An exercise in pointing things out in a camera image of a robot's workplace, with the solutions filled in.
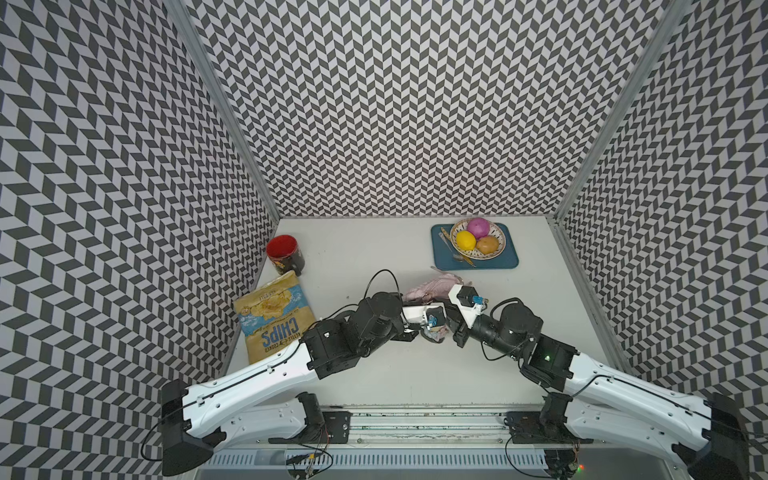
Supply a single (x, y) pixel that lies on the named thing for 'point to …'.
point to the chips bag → (274, 316)
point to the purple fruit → (479, 227)
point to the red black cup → (285, 254)
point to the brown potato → (487, 244)
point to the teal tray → (442, 257)
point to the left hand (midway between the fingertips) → (412, 298)
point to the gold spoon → (466, 259)
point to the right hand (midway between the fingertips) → (436, 306)
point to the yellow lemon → (465, 240)
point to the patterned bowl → (496, 231)
